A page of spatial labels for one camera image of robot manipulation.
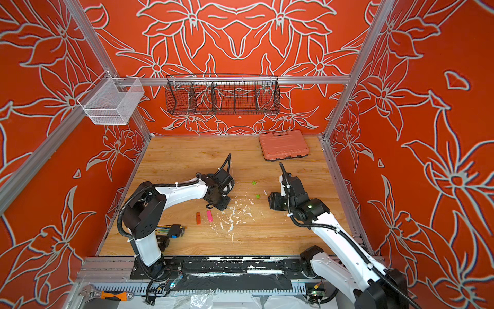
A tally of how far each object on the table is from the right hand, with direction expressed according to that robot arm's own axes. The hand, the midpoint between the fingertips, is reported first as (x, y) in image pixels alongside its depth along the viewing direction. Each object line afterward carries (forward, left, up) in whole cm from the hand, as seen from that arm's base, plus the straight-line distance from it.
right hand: (273, 196), depth 79 cm
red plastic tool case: (+38, -9, -9) cm, 40 cm away
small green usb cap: (+14, +8, -12) cm, 20 cm away
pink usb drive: (-4, +29, -13) cm, 32 cm away
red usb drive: (-5, +34, -14) cm, 37 cm away
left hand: (+3, +22, -13) cm, 25 cm away
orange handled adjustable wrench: (-33, +68, -12) cm, 77 cm away
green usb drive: (+7, +6, -12) cm, 15 cm away
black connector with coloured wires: (-12, +42, -9) cm, 45 cm away
